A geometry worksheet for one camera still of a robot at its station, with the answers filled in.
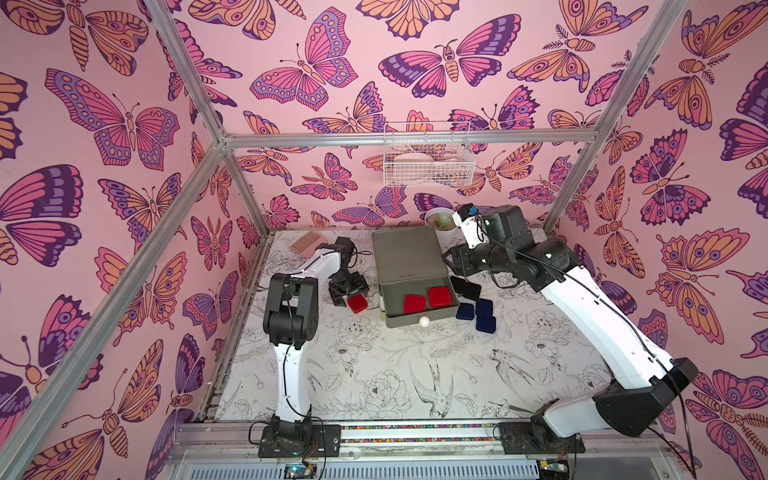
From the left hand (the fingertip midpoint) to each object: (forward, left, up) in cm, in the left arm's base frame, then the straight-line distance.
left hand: (362, 295), depth 100 cm
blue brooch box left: (-7, -33, +2) cm, 34 cm away
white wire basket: (+31, -21, +33) cm, 50 cm away
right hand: (-9, -23, +31) cm, 39 cm away
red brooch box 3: (-4, +1, +1) cm, 4 cm away
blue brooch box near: (-8, -41, -5) cm, 42 cm away
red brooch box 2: (-12, -16, +14) cm, 24 cm away
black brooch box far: (+5, -33, -1) cm, 33 cm away
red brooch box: (-10, -23, +14) cm, 29 cm away
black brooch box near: (+2, -37, +1) cm, 37 cm away
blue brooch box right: (-5, -41, -3) cm, 41 cm away
